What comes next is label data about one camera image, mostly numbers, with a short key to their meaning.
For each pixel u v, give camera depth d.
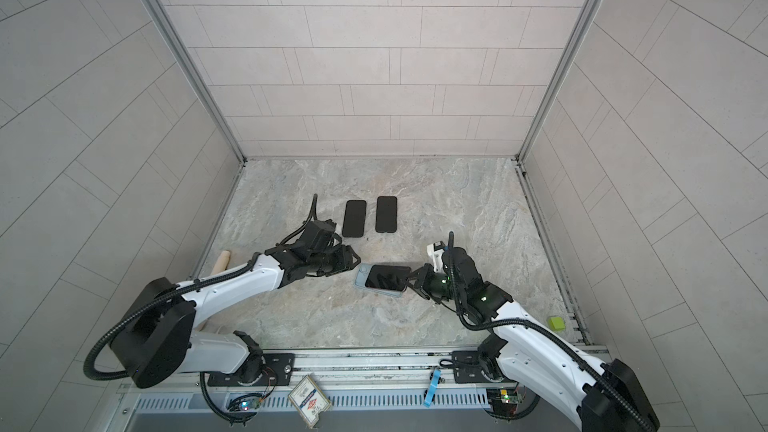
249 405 0.64
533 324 0.50
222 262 0.87
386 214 1.02
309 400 0.66
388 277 0.94
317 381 0.71
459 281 0.60
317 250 0.67
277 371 0.71
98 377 0.37
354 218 0.99
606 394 0.39
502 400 0.68
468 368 0.71
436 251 0.74
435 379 0.68
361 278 0.86
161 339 0.40
